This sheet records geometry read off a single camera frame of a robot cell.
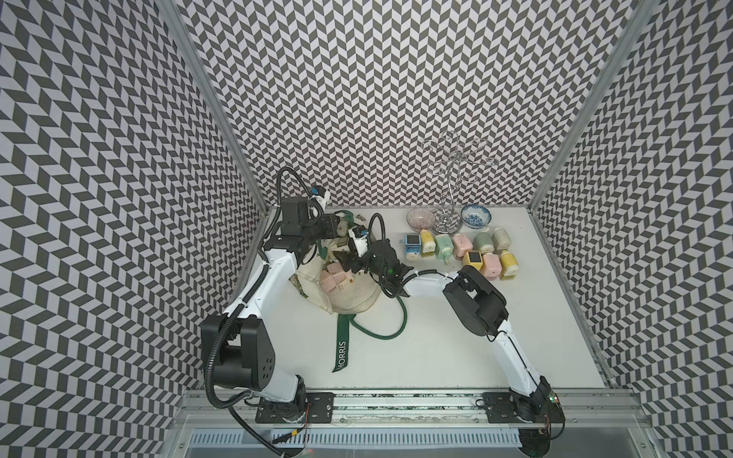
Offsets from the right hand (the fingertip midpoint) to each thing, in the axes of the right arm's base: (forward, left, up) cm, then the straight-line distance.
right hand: (342, 249), depth 93 cm
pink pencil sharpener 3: (-8, +4, -5) cm, 10 cm away
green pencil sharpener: (+5, -49, -4) cm, 49 cm away
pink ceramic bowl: (+20, -28, -8) cm, 36 cm away
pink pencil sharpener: (+4, -41, -4) cm, 41 cm away
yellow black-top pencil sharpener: (-2, -44, -4) cm, 44 cm away
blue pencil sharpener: (+6, -24, -7) cm, 26 cm away
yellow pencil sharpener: (-4, -55, -5) cm, 56 cm away
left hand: (+2, -1, +13) cm, 13 cm away
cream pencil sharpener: (+6, -55, -4) cm, 56 cm away
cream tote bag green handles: (-11, -4, -10) cm, 16 cm away
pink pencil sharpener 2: (-4, -49, -5) cm, 50 cm away
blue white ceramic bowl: (+21, -50, -8) cm, 55 cm away
